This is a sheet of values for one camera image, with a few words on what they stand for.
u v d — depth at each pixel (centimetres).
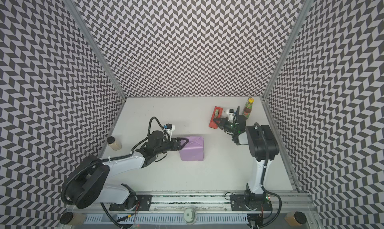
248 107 96
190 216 61
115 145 87
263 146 50
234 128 84
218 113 100
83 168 42
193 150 78
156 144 67
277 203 68
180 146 75
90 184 42
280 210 68
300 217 63
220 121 91
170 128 79
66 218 60
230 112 92
